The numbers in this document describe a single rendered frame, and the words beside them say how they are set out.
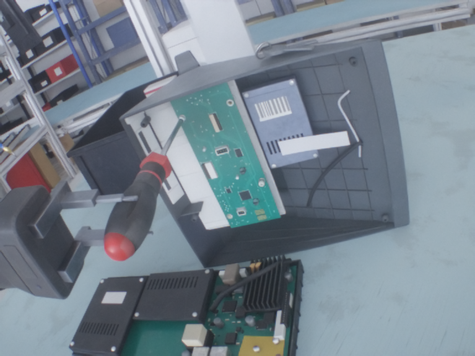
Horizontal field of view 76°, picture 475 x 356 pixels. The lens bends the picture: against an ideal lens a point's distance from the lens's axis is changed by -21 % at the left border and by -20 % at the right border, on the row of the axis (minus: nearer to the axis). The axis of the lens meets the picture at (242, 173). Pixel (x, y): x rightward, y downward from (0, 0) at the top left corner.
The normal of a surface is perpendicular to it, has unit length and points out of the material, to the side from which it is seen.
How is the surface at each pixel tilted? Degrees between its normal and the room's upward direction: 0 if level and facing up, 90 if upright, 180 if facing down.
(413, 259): 0
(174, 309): 0
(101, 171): 90
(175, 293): 0
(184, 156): 90
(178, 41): 90
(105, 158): 90
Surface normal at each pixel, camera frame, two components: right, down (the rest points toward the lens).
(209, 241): 0.73, 0.10
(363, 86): -0.47, 0.61
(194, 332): -0.34, -0.80
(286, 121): -0.11, 0.56
